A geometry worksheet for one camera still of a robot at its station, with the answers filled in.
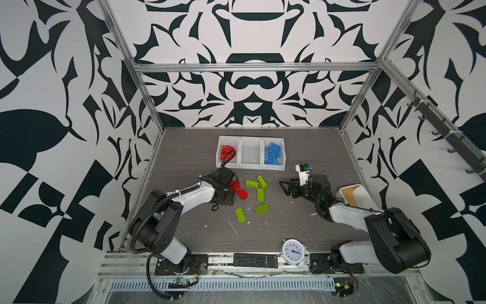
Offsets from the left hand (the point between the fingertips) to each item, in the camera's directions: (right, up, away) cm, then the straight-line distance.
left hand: (227, 195), depth 90 cm
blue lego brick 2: (+20, +17, +12) cm, 29 cm away
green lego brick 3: (+16, 0, +2) cm, 16 cm away
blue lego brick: (+24, +24, +17) cm, 38 cm away
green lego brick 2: (+17, +6, +4) cm, 18 cm away
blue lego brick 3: (+24, +21, +14) cm, 35 cm away
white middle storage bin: (+12, +20, +17) cm, 28 cm away
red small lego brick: (+8, 0, +1) cm, 8 cm away
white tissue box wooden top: (+59, 0, -3) cm, 59 cm away
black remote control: (+12, -21, -16) cm, 29 cm away
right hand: (+27, +7, -2) cm, 29 cm away
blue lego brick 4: (+23, +16, +11) cm, 30 cm away
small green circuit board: (+45, -29, -19) cm, 57 cm away
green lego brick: (+12, +4, +3) cm, 13 cm away
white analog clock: (+28, -19, -15) cm, 37 cm away
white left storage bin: (+3, +26, +17) cm, 31 cm away
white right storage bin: (+28, +26, +16) cm, 41 cm away
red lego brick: (+4, +4, +3) cm, 6 cm away
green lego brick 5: (+6, -8, -4) cm, 11 cm away
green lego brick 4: (+16, -5, -3) cm, 17 cm away
